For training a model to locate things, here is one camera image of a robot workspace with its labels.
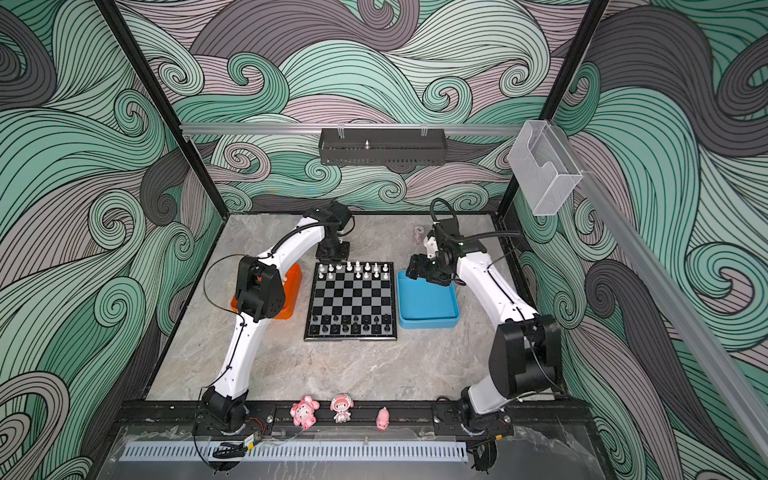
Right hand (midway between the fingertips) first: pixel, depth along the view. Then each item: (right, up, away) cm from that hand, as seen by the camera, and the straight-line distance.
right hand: (419, 274), depth 85 cm
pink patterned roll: (+2, +11, +22) cm, 25 cm away
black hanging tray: (-10, +40, +10) cm, 43 cm away
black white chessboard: (-21, -10, +8) cm, 24 cm away
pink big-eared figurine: (-30, -32, -14) cm, 46 cm away
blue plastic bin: (+3, -11, +6) cm, 13 cm away
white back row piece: (-32, 0, +15) cm, 35 cm away
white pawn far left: (-31, -2, +14) cm, 35 cm away
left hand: (-24, +3, +13) cm, 27 cm away
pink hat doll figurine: (-21, -31, -12) cm, 39 cm away
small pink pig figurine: (-11, -34, -13) cm, 38 cm away
